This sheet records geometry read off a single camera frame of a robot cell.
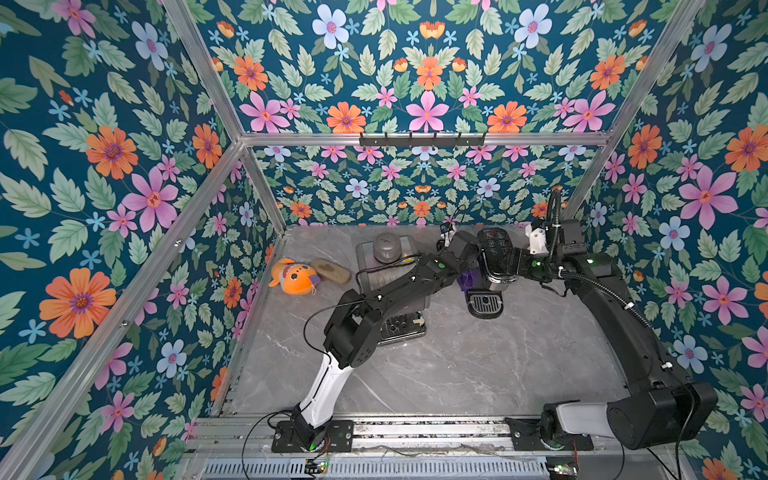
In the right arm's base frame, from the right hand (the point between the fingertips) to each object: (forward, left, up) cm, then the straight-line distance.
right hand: (519, 258), depth 78 cm
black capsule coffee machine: (-3, +6, -3) cm, 8 cm away
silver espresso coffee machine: (-3, +36, +2) cm, 37 cm away
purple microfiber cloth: (-1, +13, -9) cm, 16 cm away
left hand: (+8, +9, -7) cm, 14 cm away
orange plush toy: (+3, +66, -15) cm, 68 cm away
